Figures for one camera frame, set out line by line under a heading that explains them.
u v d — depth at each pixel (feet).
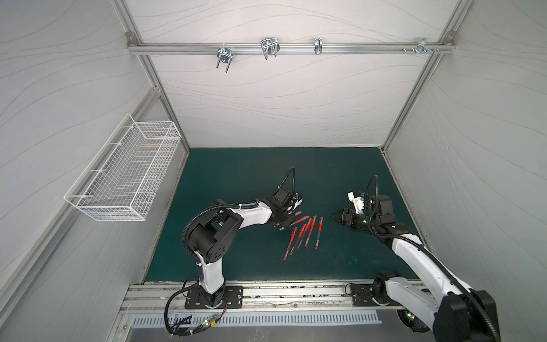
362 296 2.42
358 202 2.51
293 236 2.88
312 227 2.97
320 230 2.92
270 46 2.51
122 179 2.25
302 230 2.92
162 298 2.46
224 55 2.60
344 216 2.40
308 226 2.97
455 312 1.28
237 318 2.30
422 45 2.51
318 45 2.55
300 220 3.03
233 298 2.42
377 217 2.13
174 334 2.18
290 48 2.57
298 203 2.81
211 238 1.57
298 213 3.06
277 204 2.45
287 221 2.73
